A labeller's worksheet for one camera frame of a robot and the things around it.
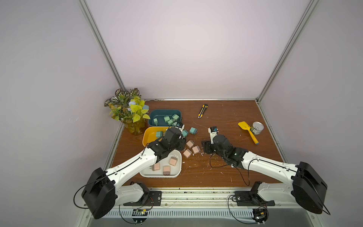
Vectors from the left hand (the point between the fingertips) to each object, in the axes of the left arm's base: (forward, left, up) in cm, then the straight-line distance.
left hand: (184, 138), depth 82 cm
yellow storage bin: (+10, +23, -13) cm, 29 cm away
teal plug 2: (+10, 0, -11) cm, 16 cm away
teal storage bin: (+27, +8, -12) cm, 30 cm away
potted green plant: (+14, +34, +12) cm, 39 cm away
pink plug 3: (-4, -2, -12) cm, 13 cm away
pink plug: (+2, -4, -12) cm, 13 cm away
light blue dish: (+37, +34, -15) cm, 52 cm away
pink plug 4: (-13, +17, -13) cm, 25 cm away
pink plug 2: (-2, -8, -12) cm, 14 cm away
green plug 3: (+20, +22, -11) cm, 32 cm away
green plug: (+23, +15, -12) cm, 30 cm away
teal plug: (+12, -6, -11) cm, 17 cm away
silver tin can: (+13, -51, -8) cm, 53 cm away
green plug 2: (+18, +11, -9) cm, 24 cm away
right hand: (0, -13, 0) cm, 13 cm away
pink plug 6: (-9, +7, -12) cm, 17 cm away
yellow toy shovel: (+16, -45, -12) cm, 50 cm away
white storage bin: (-15, +5, -13) cm, 21 cm away
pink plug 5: (-15, +10, -12) cm, 22 cm away
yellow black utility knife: (+36, -15, -12) cm, 41 cm away
